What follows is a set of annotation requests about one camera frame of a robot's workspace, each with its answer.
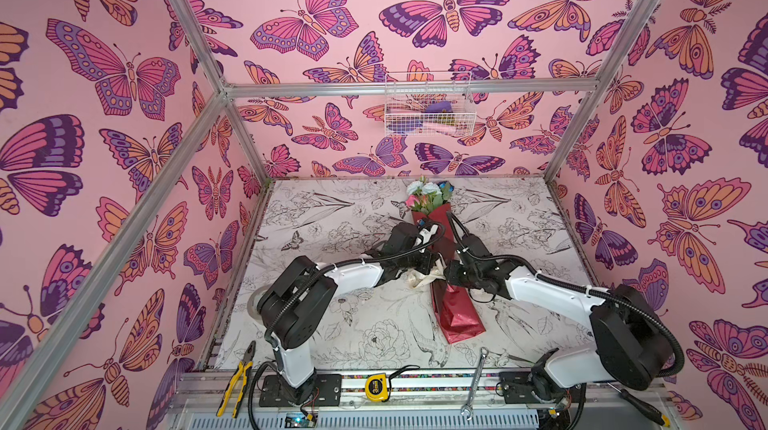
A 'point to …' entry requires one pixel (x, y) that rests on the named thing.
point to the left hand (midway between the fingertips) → (443, 254)
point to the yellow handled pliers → (243, 368)
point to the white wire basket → (429, 104)
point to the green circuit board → (298, 420)
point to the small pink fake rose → (411, 200)
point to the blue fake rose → (446, 190)
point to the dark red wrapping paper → (456, 313)
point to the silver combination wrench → (467, 408)
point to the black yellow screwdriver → (650, 412)
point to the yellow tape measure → (378, 387)
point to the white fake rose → (420, 188)
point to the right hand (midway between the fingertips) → (447, 269)
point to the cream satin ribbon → (416, 278)
